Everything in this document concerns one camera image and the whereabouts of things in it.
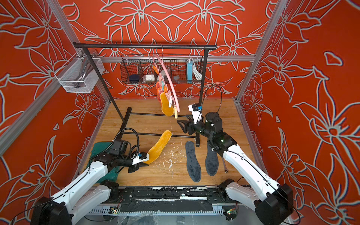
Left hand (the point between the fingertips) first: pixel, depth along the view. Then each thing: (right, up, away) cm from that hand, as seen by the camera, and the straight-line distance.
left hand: (146, 160), depth 79 cm
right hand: (+19, +25, -10) cm, 33 cm away
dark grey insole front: (+40, -3, +6) cm, 40 cm away
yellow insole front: (+6, +6, -4) cm, 9 cm away
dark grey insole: (+28, -5, +4) cm, 28 cm away
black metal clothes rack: (-22, +27, +29) cm, 46 cm away
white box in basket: (0, +50, +7) cm, 51 cm away
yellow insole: (+12, +29, +8) cm, 32 cm away
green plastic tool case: (-37, +3, +14) cm, 39 cm away
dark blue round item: (-12, +52, +15) cm, 55 cm away
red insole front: (+7, +41, -2) cm, 41 cm away
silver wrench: (+47, -6, +2) cm, 47 cm away
